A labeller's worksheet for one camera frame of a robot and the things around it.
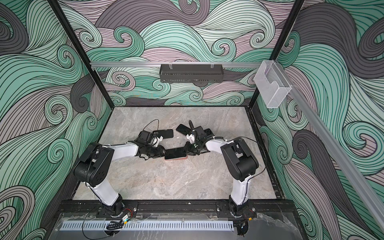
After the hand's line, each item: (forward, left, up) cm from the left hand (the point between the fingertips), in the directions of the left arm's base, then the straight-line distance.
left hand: (167, 153), depth 92 cm
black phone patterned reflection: (+20, -10, -1) cm, 22 cm away
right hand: (0, -10, +1) cm, 10 cm away
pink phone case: (-3, -7, 0) cm, 7 cm away
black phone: (0, -7, +2) cm, 8 cm away
